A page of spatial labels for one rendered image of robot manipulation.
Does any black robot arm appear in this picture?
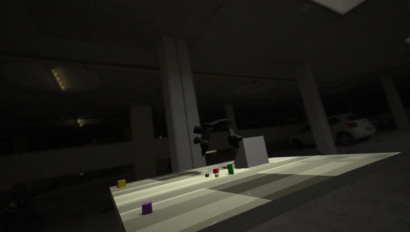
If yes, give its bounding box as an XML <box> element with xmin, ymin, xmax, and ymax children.
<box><xmin>193</xmin><ymin>118</ymin><xmax>243</xmax><ymax>148</ymax></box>

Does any purple block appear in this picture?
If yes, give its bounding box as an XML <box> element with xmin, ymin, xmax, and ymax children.
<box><xmin>142</xmin><ymin>201</ymin><xmax>152</xmax><ymax>215</ymax></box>

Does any yellow cube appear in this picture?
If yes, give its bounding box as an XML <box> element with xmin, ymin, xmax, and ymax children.
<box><xmin>117</xmin><ymin>180</ymin><xmax>126</xmax><ymax>188</ymax></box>

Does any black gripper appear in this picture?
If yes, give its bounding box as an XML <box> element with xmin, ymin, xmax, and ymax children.
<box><xmin>200</xmin><ymin>134</ymin><xmax>210</xmax><ymax>156</ymax></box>

